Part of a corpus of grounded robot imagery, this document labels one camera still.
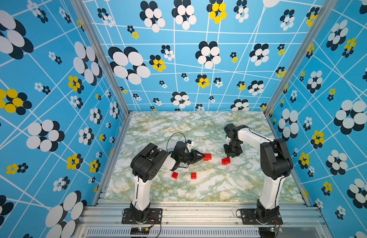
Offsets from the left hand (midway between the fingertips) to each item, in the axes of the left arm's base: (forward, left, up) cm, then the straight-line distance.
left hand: (206, 156), depth 91 cm
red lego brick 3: (-11, +19, -3) cm, 22 cm away
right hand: (+2, -17, -3) cm, 17 cm away
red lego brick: (-2, -14, -1) cm, 14 cm away
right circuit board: (-38, -27, -3) cm, 46 cm away
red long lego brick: (0, -1, -1) cm, 2 cm away
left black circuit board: (-37, +35, -7) cm, 52 cm away
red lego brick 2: (-3, -11, -3) cm, 12 cm away
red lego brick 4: (-11, +8, -3) cm, 14 cm away
